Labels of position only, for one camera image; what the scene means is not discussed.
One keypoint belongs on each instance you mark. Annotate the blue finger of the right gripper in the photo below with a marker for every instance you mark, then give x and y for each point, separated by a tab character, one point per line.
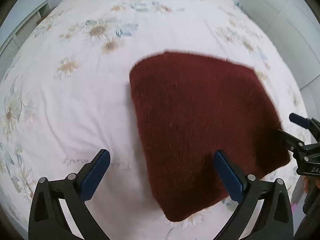
291	143
311	125

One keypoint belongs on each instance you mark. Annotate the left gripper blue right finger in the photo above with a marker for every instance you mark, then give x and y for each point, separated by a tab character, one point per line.
275	217

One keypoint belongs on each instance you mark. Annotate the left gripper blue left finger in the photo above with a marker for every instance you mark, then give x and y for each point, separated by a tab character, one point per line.
47	220

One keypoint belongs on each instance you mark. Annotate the dark red knitted sweater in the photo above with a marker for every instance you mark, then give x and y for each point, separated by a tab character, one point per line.
190	106

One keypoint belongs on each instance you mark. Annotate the white ribbed wardrobe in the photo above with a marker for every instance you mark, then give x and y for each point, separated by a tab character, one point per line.
294	30

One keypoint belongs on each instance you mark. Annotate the white floral bed duvet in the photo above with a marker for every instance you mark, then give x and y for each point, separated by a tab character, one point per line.
67	95

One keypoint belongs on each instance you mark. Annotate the white radiator cover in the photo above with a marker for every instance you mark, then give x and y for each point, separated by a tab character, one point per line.
16	39

